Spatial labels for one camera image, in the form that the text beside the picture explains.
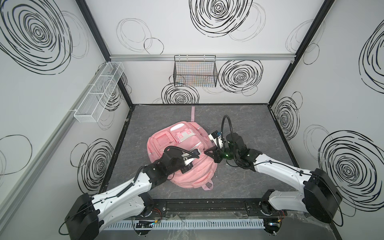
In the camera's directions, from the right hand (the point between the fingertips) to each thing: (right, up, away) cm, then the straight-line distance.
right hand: (205, 152), depth 77 cm
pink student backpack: (-8, +7, +13) cm, 17 cm away
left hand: (-6, -1, 0) cm, 6 cm away
